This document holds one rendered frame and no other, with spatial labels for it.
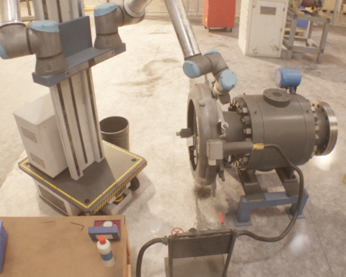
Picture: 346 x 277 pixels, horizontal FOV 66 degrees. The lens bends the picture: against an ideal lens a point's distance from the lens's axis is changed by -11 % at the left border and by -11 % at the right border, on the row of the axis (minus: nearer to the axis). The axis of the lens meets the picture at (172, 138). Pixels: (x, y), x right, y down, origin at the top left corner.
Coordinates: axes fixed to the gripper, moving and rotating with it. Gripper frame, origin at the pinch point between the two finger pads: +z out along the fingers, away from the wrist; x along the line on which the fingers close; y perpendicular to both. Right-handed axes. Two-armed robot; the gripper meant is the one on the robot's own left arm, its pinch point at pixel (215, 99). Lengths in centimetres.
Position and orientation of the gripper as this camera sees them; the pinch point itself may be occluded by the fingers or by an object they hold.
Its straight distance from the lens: 181.1
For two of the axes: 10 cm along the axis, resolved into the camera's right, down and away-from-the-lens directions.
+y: -3.1, -9.5, 0.7
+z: -0.7, 0.9, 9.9
